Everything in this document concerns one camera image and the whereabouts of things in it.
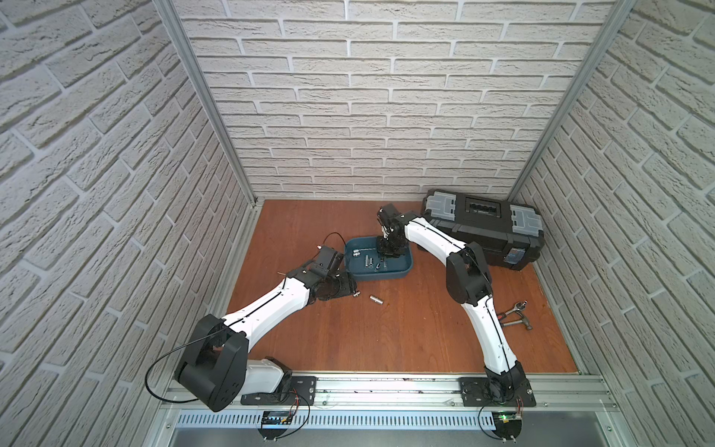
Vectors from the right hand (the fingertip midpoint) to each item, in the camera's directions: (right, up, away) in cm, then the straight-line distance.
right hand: (385, 253), depth 101 cm
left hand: (-11, -8, -16) cm, 21 cm away
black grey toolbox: (+40, +8, -14) cm, 43 cm away
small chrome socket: (-11, -13, -11) cm, 20 cm away
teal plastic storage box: (-8, -3, -2) cm, 9 cm away
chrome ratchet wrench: (+43, -17, -12) cm, 48 cm away
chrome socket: (-7, -3, -2) cm, 8 cm away
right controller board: (+30, -41, -31) cm, 60 cm away
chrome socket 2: (-3, -4, -4) cm, 6 cm away
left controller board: (-32, -41, -29) cm, 59 cm away
